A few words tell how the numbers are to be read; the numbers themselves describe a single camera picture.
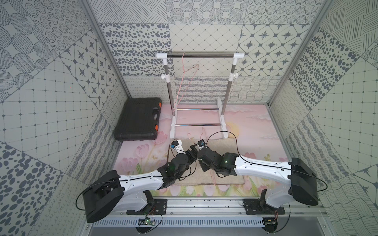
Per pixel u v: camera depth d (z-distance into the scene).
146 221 0.70
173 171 0.61
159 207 0.74
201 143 0.70
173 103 1.18
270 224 0.72
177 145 0.73
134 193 0.48
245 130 1.08
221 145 0.94
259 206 0.66
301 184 0.41
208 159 0.58
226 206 0.75
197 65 0.95
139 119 1.01
